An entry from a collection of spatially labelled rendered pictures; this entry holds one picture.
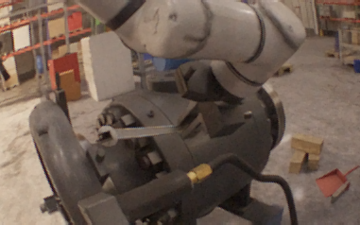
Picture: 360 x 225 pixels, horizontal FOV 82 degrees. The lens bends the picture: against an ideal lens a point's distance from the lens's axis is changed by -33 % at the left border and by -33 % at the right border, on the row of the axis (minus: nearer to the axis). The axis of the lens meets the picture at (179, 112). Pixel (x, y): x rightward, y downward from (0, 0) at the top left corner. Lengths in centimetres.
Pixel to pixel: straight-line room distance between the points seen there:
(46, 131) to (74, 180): 17
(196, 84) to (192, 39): 15
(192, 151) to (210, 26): 67
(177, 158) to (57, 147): 39
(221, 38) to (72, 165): 50
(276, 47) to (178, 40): 14
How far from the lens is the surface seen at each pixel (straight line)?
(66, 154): 70
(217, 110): 46
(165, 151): 87
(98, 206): 58
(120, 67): 484
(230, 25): 30
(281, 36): 35
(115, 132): 54
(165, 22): 28
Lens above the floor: 115
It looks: 19 degrees down
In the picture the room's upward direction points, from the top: 8 degrees counter-clockwise
